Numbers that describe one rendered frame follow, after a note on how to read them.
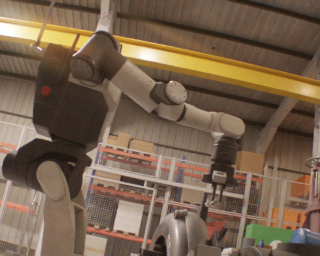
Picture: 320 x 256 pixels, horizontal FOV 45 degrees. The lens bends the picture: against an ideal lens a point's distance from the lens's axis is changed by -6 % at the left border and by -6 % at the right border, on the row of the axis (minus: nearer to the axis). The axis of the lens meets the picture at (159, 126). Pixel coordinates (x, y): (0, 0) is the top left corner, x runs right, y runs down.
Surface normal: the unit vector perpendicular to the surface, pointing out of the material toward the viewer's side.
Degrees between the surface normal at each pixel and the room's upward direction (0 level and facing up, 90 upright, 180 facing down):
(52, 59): 92
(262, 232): 90
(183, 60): 90
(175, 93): 79
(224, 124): 94
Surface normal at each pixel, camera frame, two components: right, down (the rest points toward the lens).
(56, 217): -0.25, 0.06
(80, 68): -0.39, 0.69
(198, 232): 0.25, -0.90
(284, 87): 0.07, -0.32
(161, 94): 0.51, -0.38
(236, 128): 0.48, -0.14
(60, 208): -0.18, -0.36
